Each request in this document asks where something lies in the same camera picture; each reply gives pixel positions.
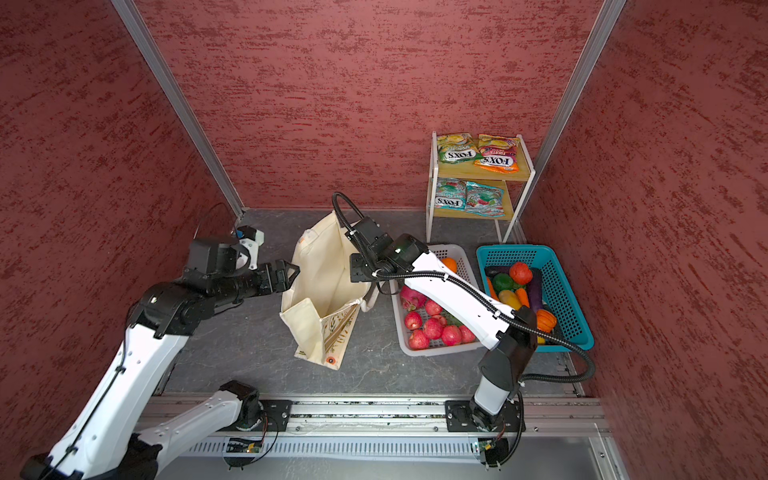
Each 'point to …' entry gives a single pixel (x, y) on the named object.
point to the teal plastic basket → (557, 297)
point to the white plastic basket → (423, 325)
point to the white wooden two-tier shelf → (468, 172)
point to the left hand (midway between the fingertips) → (285, 278)
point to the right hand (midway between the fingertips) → (358, 277)
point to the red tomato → (520, 273)
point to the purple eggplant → (535, 290)
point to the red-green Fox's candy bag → (484, 200)
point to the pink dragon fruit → (411, 299)
